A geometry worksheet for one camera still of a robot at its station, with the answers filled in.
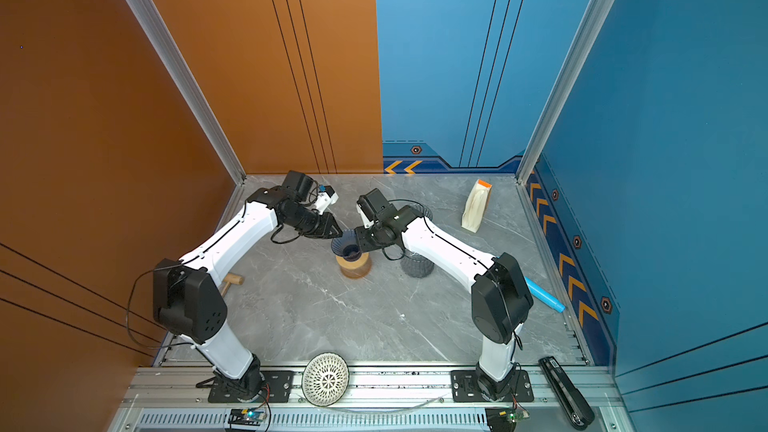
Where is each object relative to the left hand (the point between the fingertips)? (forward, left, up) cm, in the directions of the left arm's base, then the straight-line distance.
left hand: (339, 230), depth 85 cm
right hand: (-3, -6, -1) cm, 7 cm away
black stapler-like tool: (-40, -59, -14) cm, 72 cm away
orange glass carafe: (-5, -5, -16) cm, 17 cm away
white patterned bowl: (-35, +1, -15) cm, 38 cm away
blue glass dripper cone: (-2, -2, -5) cm, 6 cm away
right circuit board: (-42, -42, -16) cm, 62 cm away
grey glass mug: (-6, -23, -10) cm, 26 cm away
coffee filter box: (+16, -44, -10) cm, 48 cm away
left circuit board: (-42, +19, -18) cm, 50 cm away
